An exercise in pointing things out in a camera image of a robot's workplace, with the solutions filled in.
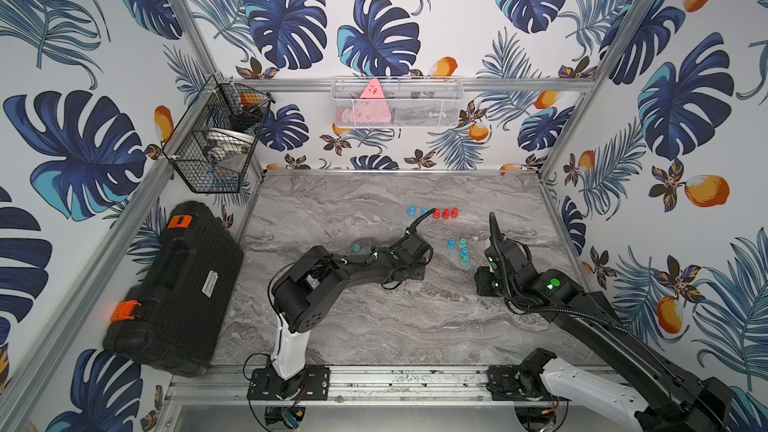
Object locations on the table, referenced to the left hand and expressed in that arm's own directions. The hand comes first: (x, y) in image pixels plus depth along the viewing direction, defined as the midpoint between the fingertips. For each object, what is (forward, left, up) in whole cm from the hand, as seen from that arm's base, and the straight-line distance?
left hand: (418, 263), depth 93 cm
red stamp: (+20, -7, -1) cm, 22 cm away
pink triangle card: (+34, +17, +33) cm, 50 cm away
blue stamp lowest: (+21, +2, 0) cm, 21 cm away
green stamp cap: (+4, +20, 0) cm, 20 cm away
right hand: (-9, -15, +12) cm, 21 cm away
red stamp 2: (+21, -10, -1) cm, 23 cm away
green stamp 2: (+2, -15, 0) cm, 15 cm away
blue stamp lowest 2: (+1, +1, +25) cm, 25 cm away
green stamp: (+9, -15, -1) cm, 17 cm away
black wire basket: (+16, +61, +28) cm, 69 cm away
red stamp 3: (+21, -13, 0) cm, 25 cm away
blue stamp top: (+8, -11, 0) cm, 14 cm away
